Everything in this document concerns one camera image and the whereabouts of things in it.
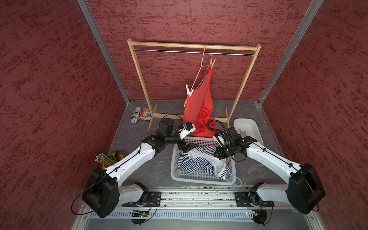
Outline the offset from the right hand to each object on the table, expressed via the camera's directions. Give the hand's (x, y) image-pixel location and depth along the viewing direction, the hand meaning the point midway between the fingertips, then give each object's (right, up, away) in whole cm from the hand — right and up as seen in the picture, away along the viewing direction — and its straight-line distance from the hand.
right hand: (215, 157), depth 82 cm
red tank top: (-10, +27, -10) cm, 31 cm away
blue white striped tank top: (-7, -1, +1) cm, 7 cm away
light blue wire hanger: (+7, -9, -11) cm, 16 cm away
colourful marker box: (-50, +24, +28) cm, 62 cm away
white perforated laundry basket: (-10, -11, 0) cm, 15 cm away
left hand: (-13, +12, -5) cm, 19 cm away
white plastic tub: (+29, +16, +23) cm, 40 cm away
